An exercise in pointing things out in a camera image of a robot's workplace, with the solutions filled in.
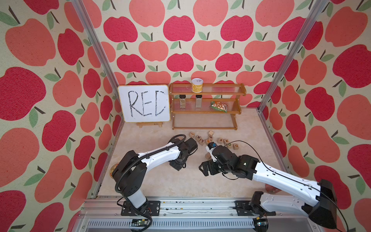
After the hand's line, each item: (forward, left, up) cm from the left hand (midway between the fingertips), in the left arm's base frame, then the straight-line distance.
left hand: (185, 166), depth 84 cm
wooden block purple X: (+22, -10, -2) cm, 24 cm away
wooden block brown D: (+15, -34, -2) cm, 37 cm away
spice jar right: (+39, -9, +17) cm, 43 cm away
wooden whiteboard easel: (+33, +33, 0) cm, 47 cm away
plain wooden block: (+27, -19, -3) cm, 33 cm away
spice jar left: (+38, +2, +18) cm, 42 cm away
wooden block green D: (+15, -30, -2) cm, 34 cm away
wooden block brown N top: (+25, -5, -2) cm, 25 cm away
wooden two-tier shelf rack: (+35, -20, +14) cm, 42 cm away
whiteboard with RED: (+41, +29, +13) cm, 52 cm away
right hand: (-4, -11, +9) cm, 15 cm away
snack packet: (+36, -23, +16) cm, 46 cm away
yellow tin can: (+42, -7, +29) cm, 51 cm away
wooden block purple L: (+18, -12, -2) cm, 22 cm away
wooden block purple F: (+22, -18, -3) cm, 29 cm away
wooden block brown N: (+19, -28, -2) cm, 34 cm away
